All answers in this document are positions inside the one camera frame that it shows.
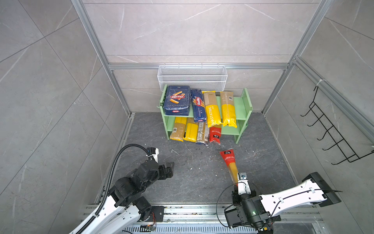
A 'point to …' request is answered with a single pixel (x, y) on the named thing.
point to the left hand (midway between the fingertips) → (167, 161)
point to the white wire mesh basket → (205, 78)
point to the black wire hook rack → (328, 127)
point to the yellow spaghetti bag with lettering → (213, 112)
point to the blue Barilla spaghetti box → (199, 107)
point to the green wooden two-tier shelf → (242, 108)
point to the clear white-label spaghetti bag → (203, 133)
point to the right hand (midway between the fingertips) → (235, 189)
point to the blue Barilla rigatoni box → (177, 100)
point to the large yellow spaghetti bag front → (191, 129)
